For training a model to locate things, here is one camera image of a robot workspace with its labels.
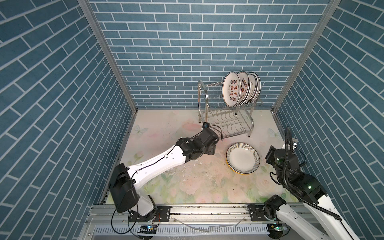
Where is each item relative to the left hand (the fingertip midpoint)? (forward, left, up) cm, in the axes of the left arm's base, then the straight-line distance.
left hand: (214, 146), depth 77 cm
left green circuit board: (-34, +33, -23) cm, 52 cm away
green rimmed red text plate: (+29, -10, +15) cm, 34 cm away
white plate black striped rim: (+3, -20, -19) cm, 28 cm away
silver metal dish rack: (+30, -16, -14) cm, 36 cm away
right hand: (-5, -29, +5) cm, 30 cm away
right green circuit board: (-35, -30, -20) cm, 50 cm away
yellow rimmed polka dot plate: (-8, -16, -16) cm, 24 cm away
